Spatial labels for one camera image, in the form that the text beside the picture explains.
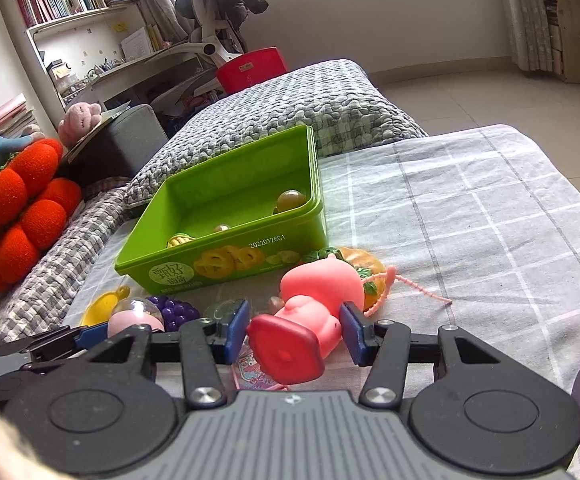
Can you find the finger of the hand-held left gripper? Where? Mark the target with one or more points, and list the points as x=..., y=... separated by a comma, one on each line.
x=90, y=336
x=35, y=342

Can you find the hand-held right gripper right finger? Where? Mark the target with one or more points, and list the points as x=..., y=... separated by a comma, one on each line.
x=352, y=332

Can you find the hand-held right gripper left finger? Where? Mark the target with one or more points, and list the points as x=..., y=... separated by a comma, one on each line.
x=235, y=330

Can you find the yellow toy pot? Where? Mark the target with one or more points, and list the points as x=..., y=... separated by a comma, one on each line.
x=101, y=307

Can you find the pink toy pig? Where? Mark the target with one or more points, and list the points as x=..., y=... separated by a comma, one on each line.
x=315, y=295

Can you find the orange toy pumpkin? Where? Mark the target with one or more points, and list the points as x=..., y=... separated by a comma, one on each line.
x=367, y=265

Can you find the toy corn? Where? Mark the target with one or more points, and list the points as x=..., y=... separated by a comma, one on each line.
x=177, y=241

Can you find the green plastic box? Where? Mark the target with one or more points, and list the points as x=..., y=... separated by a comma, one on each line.
x=230, y=190

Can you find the brown rubber ball-end toy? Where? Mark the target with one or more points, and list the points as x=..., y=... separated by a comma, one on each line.
x=290, y=200

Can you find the clear plastic container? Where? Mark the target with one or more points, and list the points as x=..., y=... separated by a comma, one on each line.
x=215, y=312

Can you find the pink clear capsule ball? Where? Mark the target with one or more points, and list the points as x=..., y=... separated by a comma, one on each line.
x=130, y=320

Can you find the purple toy grapes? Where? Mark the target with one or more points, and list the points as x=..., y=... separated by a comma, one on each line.
x=175, y=312

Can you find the grey white woven blanket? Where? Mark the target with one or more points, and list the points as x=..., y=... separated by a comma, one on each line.
x=45, y=270

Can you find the orange plush cushion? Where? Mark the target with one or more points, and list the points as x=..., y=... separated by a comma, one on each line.
x=20, y=210

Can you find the grey checked bed sheet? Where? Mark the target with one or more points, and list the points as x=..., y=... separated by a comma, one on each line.
x=469, y=235

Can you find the grey sofa armrest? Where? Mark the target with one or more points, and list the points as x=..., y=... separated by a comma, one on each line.
x=130, y=145

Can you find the pink plush toy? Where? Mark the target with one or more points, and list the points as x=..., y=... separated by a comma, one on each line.
x=82, y=117

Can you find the stack of books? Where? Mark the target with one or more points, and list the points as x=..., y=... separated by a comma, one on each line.
x=10, y=115

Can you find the grey quilted cushion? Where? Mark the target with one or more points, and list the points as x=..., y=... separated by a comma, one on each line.
x=295, y=100

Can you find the red plastic chair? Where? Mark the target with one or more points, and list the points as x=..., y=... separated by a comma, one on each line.
x=250, y=72

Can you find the white desk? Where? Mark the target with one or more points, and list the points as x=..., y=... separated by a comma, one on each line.
x=120, y=72

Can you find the white office chair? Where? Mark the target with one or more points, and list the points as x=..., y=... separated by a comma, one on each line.
x=210, y=49

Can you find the white bookshelf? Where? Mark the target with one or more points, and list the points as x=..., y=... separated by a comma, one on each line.
x=35, y=40

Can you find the grey patterned curtain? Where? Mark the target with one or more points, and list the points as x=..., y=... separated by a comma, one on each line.
x=527, y=15

